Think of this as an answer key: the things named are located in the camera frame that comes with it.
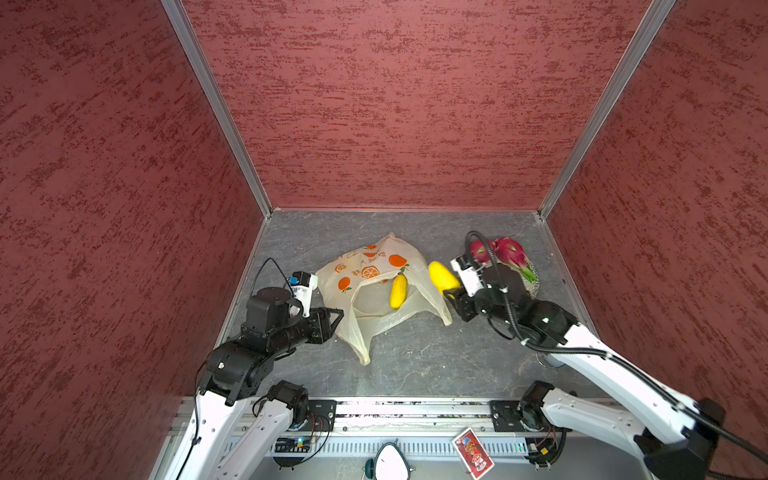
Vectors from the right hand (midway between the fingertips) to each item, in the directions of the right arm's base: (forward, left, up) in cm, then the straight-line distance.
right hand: (448, 297), depth 74 cm
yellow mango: (+3, +2, +4) cm, 6 cm away
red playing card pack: (-31, -4, -18) cm, 36 cm away
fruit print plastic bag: (+7, +23, -2) cm, 24 cm away
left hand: (-7, +28, +3) cm, 29 cm away
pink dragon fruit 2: (+24, -27, -14) cm, 39 cm away
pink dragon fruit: (+24, -16, -12) cm, 31 cm away
